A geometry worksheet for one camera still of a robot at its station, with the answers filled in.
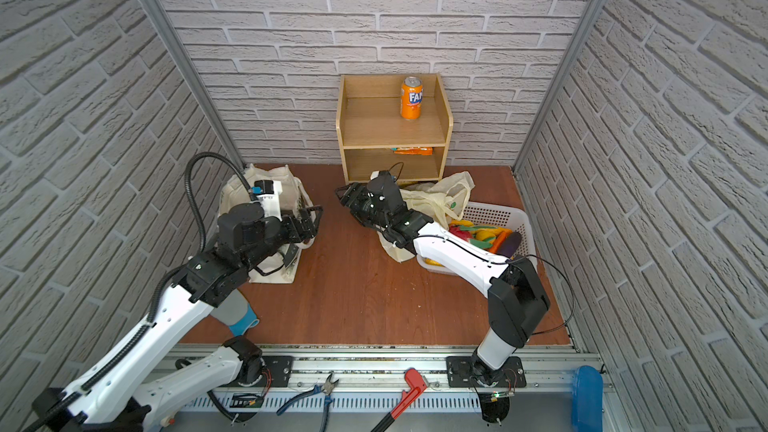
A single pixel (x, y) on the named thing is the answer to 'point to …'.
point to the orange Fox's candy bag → (413, 150)
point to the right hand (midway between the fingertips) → (334, 192)
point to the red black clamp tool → (416, 387)
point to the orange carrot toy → (499, 240)
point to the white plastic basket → (500, 215)
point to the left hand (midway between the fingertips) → (309, 206)
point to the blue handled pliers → (326, 389)
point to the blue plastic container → (587, 399)
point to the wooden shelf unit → (399, 122)
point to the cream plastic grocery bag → (443, 199)
